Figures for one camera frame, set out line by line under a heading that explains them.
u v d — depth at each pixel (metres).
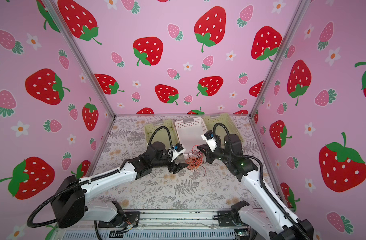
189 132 1.10
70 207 0.41
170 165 0.69
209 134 0.60
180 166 0.69
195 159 0.80
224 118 1.15
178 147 0.66
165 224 0.73
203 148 0.68
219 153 0.63
